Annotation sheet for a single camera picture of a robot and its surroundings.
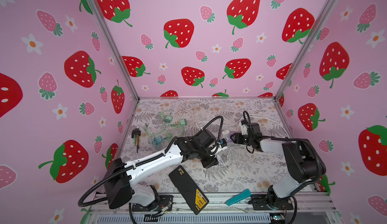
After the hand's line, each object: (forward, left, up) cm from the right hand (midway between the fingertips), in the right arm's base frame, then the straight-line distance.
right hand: (234, 137), depth 97 cm
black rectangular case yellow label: (-34, +24, -2) cm, 42 cm away
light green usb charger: (+8, +36, +1) cm, 36 cm away
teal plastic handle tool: (-33, -5, -2) cm, 33 cm away
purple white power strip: (-3, +3, +1) cm, 4 cm away
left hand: (-21, +12, +14) cm, 28 cm away
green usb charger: (+9, +47, +2) cm, 48 cm away
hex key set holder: (-6, +65, +2) cm, 65 cm away
